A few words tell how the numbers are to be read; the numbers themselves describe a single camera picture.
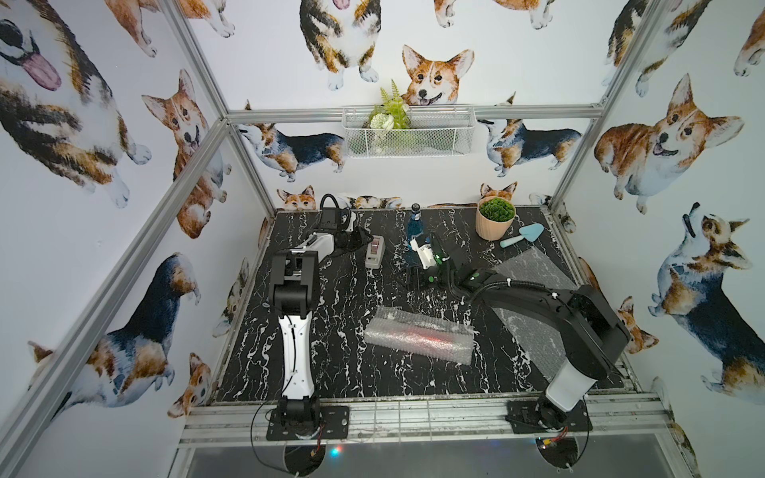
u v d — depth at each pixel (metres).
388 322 0.92
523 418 0.73
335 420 0.75
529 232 1.13
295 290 0.61
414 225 0.98
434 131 0.92
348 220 0.95
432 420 0.75
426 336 0.82
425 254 0.78
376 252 1.03
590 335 0.46
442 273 0.68
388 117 0.83
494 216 1.04
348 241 0.94
